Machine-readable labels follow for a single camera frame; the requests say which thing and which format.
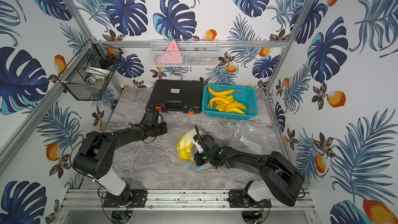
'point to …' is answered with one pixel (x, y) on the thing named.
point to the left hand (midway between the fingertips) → (167, 126)
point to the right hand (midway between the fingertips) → (194, 157)
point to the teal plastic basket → (246, 96)
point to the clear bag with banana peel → (190, 134)
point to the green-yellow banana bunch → (185, 151)
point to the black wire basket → (88, 73)
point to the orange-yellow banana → (217, 93)
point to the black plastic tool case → (178, 96)
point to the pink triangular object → (172, 55)
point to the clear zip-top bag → (251, 137)
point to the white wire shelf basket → (192, 52)
